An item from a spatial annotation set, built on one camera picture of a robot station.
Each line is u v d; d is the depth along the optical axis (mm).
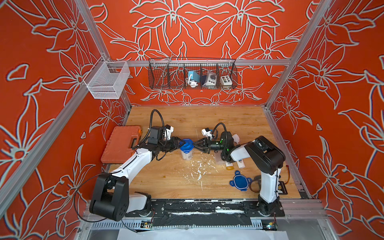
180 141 801
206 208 743
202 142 808
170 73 1005
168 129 789
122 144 914
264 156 535
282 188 777
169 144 736
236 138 980
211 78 908
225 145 732
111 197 414
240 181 820
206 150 809
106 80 940
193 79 857
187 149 805
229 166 862
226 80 948
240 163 872
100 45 834
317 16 730
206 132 854
